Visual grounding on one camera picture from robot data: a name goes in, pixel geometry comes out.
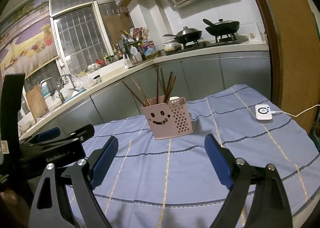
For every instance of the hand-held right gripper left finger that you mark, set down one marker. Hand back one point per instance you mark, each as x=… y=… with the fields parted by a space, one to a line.
x=105 y=160

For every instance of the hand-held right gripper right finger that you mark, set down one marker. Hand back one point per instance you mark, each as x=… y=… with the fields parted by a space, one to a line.
x=217 y=163

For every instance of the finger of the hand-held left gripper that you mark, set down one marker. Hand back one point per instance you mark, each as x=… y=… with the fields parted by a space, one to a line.
x=80 y=134
x=50 y=133

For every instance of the pink smiley utensil holder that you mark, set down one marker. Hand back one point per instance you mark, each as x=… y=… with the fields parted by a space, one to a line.
x=160 y=120

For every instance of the bundle of wooden chopsticks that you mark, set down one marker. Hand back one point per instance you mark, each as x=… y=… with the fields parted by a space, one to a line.
x=157 y=85

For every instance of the wooden cutting board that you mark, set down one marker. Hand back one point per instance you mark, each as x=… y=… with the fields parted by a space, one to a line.
x=36 y=102

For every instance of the angular steel faucet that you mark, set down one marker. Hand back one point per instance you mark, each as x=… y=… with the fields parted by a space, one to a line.
x=58 y=92

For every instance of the stainless kitchen sink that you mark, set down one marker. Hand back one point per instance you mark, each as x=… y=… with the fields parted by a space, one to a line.
x=72 y=93

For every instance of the blue striped tablecloth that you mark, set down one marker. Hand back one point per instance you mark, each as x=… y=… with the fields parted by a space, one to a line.
x=175 y=173

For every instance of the curved steel faucet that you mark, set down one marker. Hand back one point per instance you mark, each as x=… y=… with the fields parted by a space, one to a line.
x=65 y=75

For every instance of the small white device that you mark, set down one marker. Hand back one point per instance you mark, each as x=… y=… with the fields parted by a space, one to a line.
x=263 y=114

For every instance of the white rectangular box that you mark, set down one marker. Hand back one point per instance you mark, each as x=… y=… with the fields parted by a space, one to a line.
x=108 y=71

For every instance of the clear plastic bottle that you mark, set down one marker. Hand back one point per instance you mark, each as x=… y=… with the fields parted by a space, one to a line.
x=126 y=62

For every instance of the row of condiment bottles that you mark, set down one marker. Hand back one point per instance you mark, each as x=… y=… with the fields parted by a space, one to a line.
x=113 y=55

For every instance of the grey kitchen counter cabinets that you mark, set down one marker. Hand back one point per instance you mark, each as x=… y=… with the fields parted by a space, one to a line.
x=205 y=72

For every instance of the barred window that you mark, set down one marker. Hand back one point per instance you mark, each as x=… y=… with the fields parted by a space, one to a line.
x=77 y=37

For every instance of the white plastic jug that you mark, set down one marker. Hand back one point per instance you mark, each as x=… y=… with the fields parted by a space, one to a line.
x=135 y=55

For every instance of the blue label oil bottle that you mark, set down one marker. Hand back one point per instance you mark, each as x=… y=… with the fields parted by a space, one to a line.
x=149 y=50

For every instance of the brown cardboard sheet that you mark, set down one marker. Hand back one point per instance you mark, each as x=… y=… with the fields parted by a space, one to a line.
x=117 y=27

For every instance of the black rack with packets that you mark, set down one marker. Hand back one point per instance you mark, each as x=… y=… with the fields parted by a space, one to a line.
x=136 y=35

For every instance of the gas stove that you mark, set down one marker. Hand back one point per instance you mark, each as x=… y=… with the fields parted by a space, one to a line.
x=212 y=42

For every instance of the black pan with silver lid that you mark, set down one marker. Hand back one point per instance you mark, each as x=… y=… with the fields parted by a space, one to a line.
x=188 y=34

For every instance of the black wok with lid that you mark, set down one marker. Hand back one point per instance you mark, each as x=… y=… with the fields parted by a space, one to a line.
x=222 y=27

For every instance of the brown wooden door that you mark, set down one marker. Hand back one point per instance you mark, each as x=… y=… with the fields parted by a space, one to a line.
x=292 y=42

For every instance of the fruit print wall poster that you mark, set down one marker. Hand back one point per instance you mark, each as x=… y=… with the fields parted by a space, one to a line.
x=27 y=42

